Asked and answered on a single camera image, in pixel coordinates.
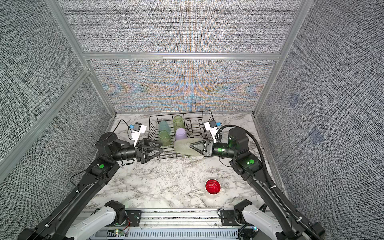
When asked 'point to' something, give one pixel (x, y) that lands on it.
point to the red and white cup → (212, 187)
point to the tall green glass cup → (178, 123)
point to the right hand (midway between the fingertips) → (191, 146)
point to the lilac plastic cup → (180, 133)
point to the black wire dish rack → (194, 126)
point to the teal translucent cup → (164, 125)
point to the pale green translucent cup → (182, 146)
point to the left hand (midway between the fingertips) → (161, 149)
